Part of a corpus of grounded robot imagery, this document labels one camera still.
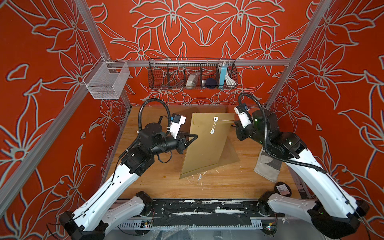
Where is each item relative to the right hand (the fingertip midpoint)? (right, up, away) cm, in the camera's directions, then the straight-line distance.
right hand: (233, 121), depth 66 cm
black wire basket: (-32, +33, +34) cm, 57 cm away
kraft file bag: (+5, -22, +27) cm, 35 cm away
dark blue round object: (-6, +24, +29) cm, 38 cm away
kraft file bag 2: (-22, +7, +55) cm, 59 cm away
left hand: (-17, -6, -7) cm, 19 cm away
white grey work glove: (+27, -27, +21) cm, 44 cm away
